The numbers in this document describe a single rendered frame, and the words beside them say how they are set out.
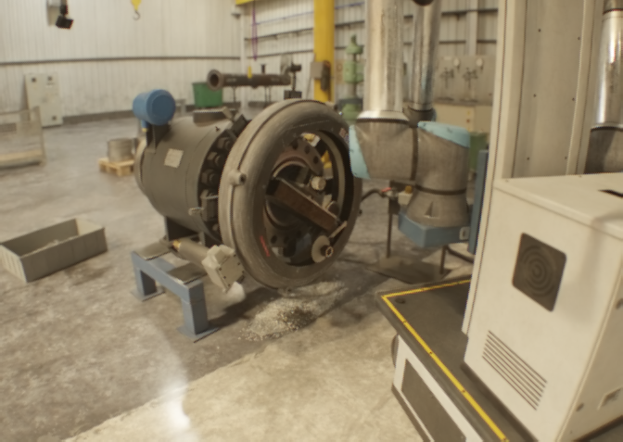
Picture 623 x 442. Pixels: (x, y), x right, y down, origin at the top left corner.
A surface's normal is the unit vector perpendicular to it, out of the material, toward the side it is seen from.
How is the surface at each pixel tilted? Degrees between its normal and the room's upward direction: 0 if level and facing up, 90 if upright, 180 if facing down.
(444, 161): 90
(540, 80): 90
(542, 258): 90
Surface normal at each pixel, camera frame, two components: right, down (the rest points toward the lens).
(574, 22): 0.25, 0.29
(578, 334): -0.97, 0.07
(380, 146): -0.16, 0.13
